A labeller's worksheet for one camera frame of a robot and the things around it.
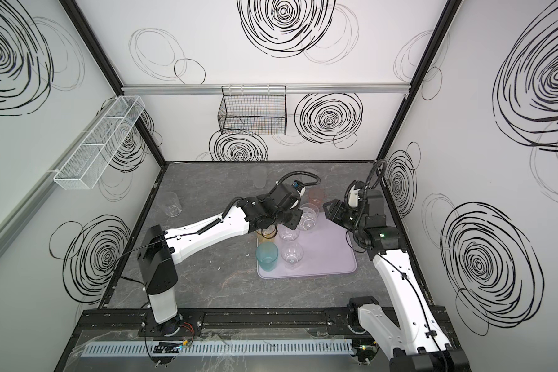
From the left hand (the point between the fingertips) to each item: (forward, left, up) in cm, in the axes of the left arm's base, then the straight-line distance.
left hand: (302, 213), depth 79 cm
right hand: (-1, -7, +5) cm, 9 cm away
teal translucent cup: (-10, +12, -13) cm, 20 cm away
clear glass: (+13, +58, -17) cm, 61 cm away
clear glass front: (-8, +3, -17) cm, 19 cm away
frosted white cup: (+33, +20, -20) cm, 44 cm away
